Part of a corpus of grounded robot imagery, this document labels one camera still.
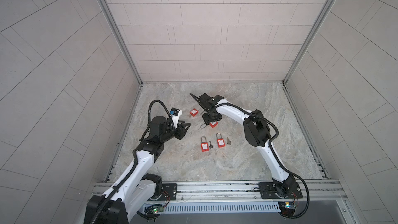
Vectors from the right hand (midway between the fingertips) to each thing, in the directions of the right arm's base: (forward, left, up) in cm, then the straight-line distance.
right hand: (209, 121), depth 98 cm
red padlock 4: (-14, -5, +2) cm, 16 cm away
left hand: (-9, +10, +16) cm, 21 cm away
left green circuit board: (-44, +25, +5) cm, 51 cm away
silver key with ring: (-16, -10, +1) cm, 19 cm away
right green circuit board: (-47, -31, -1) cm, 56 cm away
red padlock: (+6, +9, +3) cm, 11 cm away
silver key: (-17, 0, +2) cm, 17 cm away
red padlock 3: (-17, +3, +3) cm, 17 cm away
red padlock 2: (-4, -3, +3) cm, 6 cm away
